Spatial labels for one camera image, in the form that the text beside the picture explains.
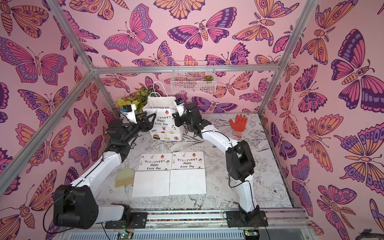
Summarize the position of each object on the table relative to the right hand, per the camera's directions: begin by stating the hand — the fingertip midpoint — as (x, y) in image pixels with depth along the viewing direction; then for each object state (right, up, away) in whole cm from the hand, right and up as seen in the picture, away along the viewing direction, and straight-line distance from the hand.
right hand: (174, 112), depth 87 cm
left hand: (-10, -2, -11) cm, 14 cm away
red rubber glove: (+45, -8, +25) cm, 52 cm away
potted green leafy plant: (-26, +11, +16) cm, 33 cm away
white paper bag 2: (+7, -39, +4) cm, 40 cm away
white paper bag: (-4, -7, +4) cm, 9 cm away
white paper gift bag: (-12, -38, -2) cm, 40 cm away
